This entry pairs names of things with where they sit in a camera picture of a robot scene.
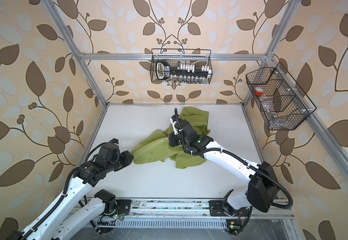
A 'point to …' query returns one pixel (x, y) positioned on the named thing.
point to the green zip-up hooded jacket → (156, 147)
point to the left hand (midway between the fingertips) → (135, 155)
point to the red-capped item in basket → (259, 91)
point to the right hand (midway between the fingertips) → (170, 135)
